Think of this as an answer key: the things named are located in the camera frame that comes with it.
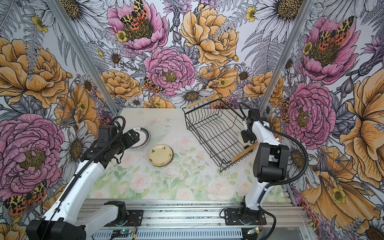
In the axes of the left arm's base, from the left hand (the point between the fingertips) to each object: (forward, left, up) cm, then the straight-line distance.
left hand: (133, 143), depth 79 cm
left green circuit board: (-37, +3, -20) cm, 42 cm away
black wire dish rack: (+22, -50, -18) cm, 57 cm away
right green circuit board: (-37, -59, -20) cm, 72 cm away
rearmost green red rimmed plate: (+15, +1, -17) cm, 23 cm away
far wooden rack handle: (+34, -37, -1) cm, 50 cm away
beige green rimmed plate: (+2, -11, -18) cm, 21 cm away
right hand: (+7, -67, -9) cm, 68 cm away
